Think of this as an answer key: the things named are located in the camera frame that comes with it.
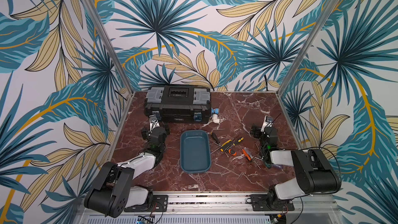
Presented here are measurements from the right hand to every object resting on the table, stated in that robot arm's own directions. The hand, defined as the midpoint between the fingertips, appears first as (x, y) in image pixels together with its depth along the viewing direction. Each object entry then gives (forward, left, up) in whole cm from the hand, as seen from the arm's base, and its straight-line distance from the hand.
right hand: (263, 124), depth 92 cm
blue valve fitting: (+16, +27, -6) cm, 32 cm away
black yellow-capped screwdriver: (-5, +28, -8) cm, 29 cm away
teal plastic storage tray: (-13, +41, -7) cm, 44 cm away
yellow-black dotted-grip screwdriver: (-10, +23, -6) cm, 26 cm away
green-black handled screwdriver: (-23, +2, -5) cm, 23 cm away
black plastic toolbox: (+9, +49, +9) cm, 51 cm away
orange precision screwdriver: (-16, +11, -7) cm, 20 cm away
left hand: (-1, +63, +3) cm, 63 cm away
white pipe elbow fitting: (+8, +28, -6) cm, 29 cm away
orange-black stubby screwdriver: (-14, +20, -7) cm, 25 cm away
